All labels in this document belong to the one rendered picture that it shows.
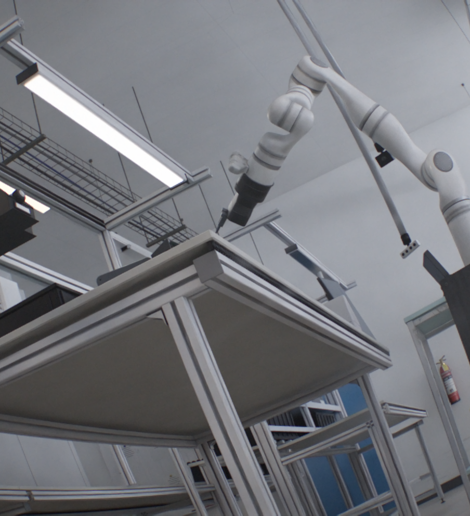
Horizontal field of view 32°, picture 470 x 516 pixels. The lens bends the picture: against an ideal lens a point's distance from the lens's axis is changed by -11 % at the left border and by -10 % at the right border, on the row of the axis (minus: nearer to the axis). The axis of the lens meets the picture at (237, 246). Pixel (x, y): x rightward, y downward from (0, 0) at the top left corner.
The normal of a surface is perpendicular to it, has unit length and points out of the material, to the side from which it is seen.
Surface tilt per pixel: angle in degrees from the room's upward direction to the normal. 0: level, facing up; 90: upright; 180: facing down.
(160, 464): 90
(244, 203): 140
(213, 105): 180
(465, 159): 90
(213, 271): 90
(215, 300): 180
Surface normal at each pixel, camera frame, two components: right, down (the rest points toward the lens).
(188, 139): 0.35, 0.88
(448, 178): 0.04, -0.33
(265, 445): -0.33, -0.22
